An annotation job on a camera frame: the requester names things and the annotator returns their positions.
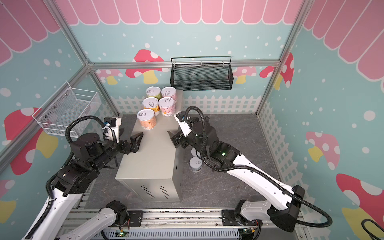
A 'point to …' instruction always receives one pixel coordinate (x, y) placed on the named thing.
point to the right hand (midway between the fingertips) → (177, 125)
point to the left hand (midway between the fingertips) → (133, 134)
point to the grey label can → (195, 164)
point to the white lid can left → (194, 152)
